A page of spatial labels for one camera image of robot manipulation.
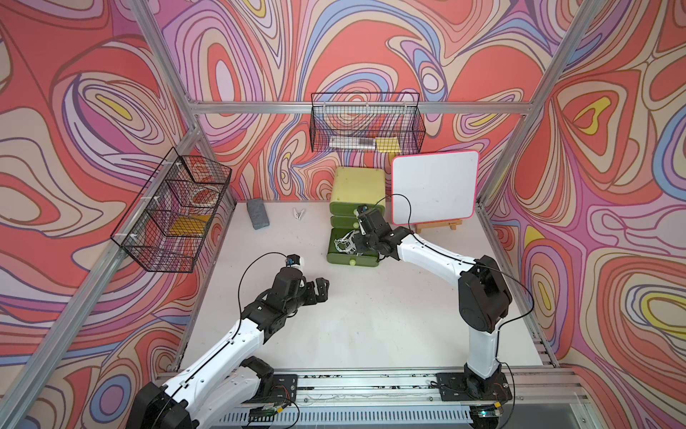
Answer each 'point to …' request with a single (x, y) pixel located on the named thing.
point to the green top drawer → (348, 208)
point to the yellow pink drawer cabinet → (354, 187)
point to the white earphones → (347, 243)
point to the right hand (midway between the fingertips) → (362, 243)
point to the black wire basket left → (164, 229)
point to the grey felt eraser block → (258, 215)
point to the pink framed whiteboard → (441, 187)
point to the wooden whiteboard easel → (452, 223)
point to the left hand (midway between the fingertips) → (319, 285)
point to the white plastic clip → (297, 215)
